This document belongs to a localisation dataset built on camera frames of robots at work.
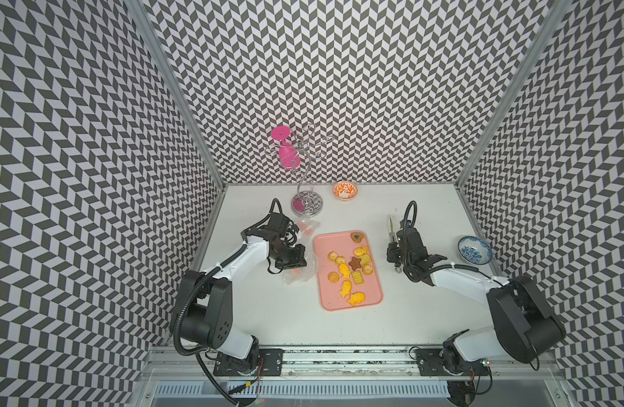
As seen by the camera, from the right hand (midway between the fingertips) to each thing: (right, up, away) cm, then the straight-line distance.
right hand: (393, 249), depth 92 cm
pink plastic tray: (-17, -8, -1) cm, 19 cm away
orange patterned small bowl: (-16, +23, +22) cm, 36 cm away
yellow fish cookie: (-18, -13, -6) cm, 23 cm away
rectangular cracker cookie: (-13, -10, -3) cm, 17 cm away
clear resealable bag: (-33, -7, -10) cm, 35 cm away
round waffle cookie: (-22, -9, -3) cm, 24 cm away
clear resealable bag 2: (-33, +7, +7) cm, 34 cm away
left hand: (-32, -4, -7) cm, 33 cm away
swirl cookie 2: (-19, -4, +2) cm, 20 cm away
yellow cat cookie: (-11, -1, +4) cm, 12 cm away
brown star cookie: (-14, -5, -1) cm, 15 cm away
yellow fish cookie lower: (-14, -15, -8) cm, 22 cm away
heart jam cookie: (-12, +4, +7) cm, 15 cm away
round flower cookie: (-10, -7, -1) cm, 12 cm away
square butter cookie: (-10, -4, +2) cm, 11 cm away
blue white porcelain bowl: (+32, -1, +2) cm, 32 cm away
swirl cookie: (-23, -3, +2) cm, 23 cm away
